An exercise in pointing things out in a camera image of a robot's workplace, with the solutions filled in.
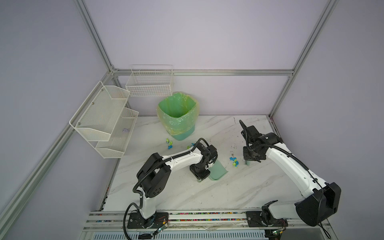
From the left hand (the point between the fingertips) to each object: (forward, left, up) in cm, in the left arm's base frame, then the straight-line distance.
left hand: (198, 178), depth 82 cm
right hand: (+8, -27, +11) cm, 31 cm away
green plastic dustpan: (+8, -13, -7) cm, 16 cm away
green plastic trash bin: (+48, +14, +4) cm, 50 cm away
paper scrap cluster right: (+12, -24, -4) cm, 27 cm away
